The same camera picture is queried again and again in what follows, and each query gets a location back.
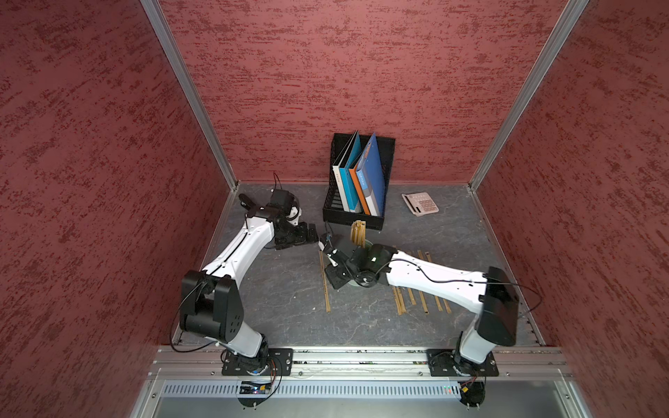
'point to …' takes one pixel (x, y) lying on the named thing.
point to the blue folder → (371, 165)
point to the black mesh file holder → (333, 209)
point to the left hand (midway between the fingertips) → (304, 246)
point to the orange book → (354, 171)
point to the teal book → (348, 182)
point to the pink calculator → (420, 203)
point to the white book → (337, 171)
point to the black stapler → (246, 202)
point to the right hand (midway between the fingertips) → (333, 277)
